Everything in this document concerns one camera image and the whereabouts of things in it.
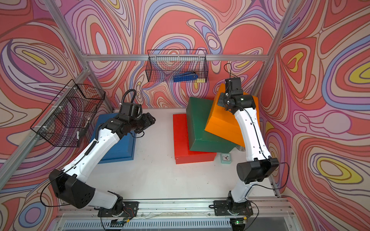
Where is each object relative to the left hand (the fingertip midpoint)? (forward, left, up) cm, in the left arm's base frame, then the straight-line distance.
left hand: (154, 121), depth 78 cm
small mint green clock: (-11, -43, -24) cm, 50 cm away
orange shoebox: (-7, -35, +7) cm, 37 cm away
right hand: (+6, -38, +7) cm, 39 cm away
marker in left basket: (-10, +38, 0) cm, 39 cm away
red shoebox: (-10, -15, -19) cm, 27 cm away
